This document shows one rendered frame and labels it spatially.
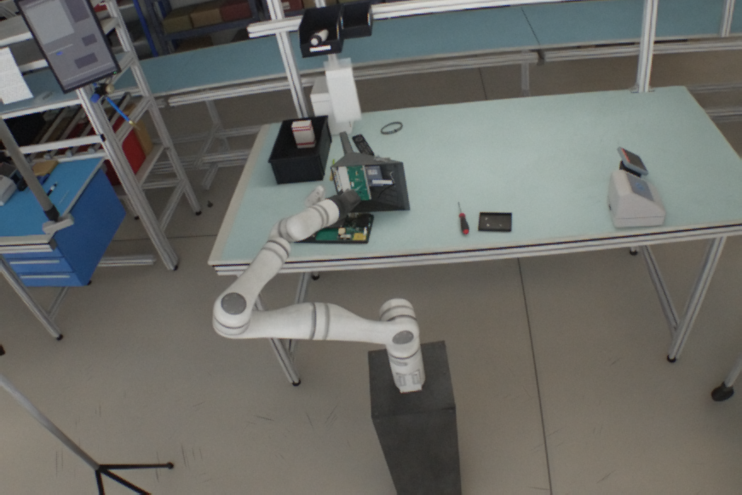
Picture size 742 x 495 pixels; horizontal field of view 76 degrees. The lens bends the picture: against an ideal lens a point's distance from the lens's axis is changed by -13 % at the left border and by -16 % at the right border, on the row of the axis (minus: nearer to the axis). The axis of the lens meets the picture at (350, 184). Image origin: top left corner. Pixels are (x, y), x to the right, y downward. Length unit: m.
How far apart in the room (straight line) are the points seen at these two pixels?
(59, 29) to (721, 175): 2.69
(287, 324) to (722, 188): 1.55
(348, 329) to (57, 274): 1.94
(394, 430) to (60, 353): 2.40
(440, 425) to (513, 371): 1.03
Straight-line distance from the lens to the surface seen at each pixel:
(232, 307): 1.27
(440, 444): 1.80
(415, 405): 1.61
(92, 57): 2.57
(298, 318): 1.31
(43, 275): 3.02
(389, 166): 1.83
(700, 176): 2.15
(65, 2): 2.46
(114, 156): 3.08
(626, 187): 1.79
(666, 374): 2.76
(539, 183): 2.00
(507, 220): 1.85
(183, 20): 5.91
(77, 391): 3.32
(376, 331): 1.35
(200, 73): 3.63
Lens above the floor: 2.25
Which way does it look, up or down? 37 degrees down
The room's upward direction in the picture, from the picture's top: 13 degrees counter-clockwise
